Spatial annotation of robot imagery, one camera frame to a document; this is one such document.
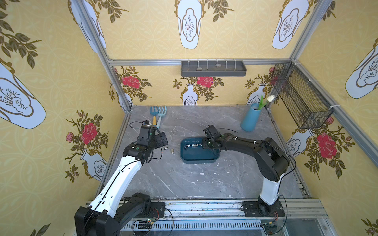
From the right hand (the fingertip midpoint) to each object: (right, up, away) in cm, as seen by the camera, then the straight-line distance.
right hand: (201, 145), depth 95 cm
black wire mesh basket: (+54, +30, -14) cm, 63 cm away
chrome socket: (-23, -2, +1) cm, 23 cm away
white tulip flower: (+39, +28, -11) cm, 49 cm away
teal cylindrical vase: (+33, +17, +2) cm, 37 cm away
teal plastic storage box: (-6, -4, +2) cm, 8 cm away
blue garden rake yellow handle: (-34, +15, +15) cm, 40 cm away
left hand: (-25, +7, -15) cm, 30 cm away
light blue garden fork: (-30, +21, +22) cm, 43 cm away
